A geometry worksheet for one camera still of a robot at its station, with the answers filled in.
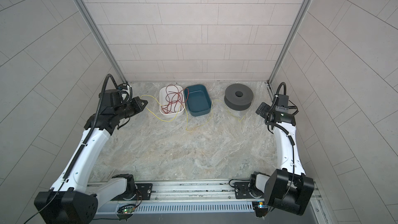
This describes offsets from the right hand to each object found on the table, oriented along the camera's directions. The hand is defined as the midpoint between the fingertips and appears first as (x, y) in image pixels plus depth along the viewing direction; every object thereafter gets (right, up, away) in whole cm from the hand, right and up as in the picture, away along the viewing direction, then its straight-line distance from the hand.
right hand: (265, 109), depth 81 cm
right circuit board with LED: (-7, -41, -12) cm, 44 cm away
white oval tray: (-61, +5, +22) cm, 65 cm away
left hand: (-58, +6, -7) cm, 59 cm away
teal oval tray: (-37, +4, +23) cm, 44 cm away
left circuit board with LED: (-65, -40, -17) cm, 78 cm away
